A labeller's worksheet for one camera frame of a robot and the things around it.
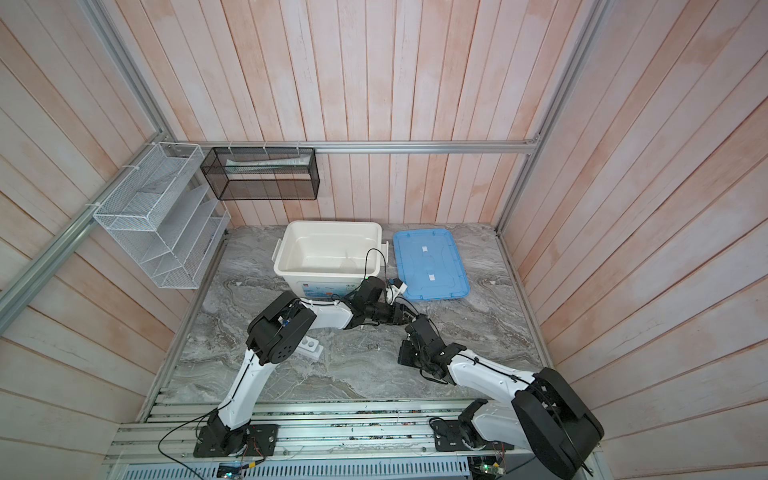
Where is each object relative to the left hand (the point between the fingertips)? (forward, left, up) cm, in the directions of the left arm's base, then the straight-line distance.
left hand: (415, 323), depth 92 cm
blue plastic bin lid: (+26, -8, -3) cm, 28 cm away
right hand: (-9, +4, -2) cm, 10 cm away
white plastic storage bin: (+27, +31, -2) cm, 41 cm away
